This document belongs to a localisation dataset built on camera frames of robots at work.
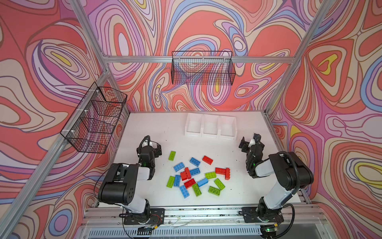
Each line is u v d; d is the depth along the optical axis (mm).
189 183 842
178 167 885
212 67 960
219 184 839
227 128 1078
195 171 867
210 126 1087
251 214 729
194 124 1124
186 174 843
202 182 825
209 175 860
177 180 840
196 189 801
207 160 923
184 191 801
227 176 863
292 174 473
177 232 767
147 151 719
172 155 955
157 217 719
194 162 911
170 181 842
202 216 750
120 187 447
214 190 806
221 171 867
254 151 784
